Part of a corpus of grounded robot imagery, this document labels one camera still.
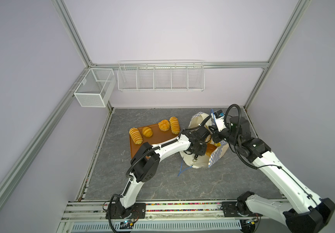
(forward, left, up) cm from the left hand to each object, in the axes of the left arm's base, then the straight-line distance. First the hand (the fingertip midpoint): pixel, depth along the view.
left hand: (202, 153), depth 86 cm
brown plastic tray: (+19, +28, -7) cm, 34 cm away
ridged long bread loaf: (+27, +15, -5) cm, 31 cm away
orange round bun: (+5, -7, -2) cm, 8 cm away
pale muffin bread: (+26, +22, -4) cm, 35 cm away
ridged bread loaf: (+19, +42, -5) cm, 46 cm away
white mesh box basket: (+48, +69, +14) cm, 85 cm away
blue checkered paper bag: (-6, -3, +15) cm, 16 cm away
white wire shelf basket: (+48, +22, +23) cm, 58 cm away
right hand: (+5, -2, +20) cm, 21 cm away
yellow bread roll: (+22, +35, -5) cm, 41 cm away
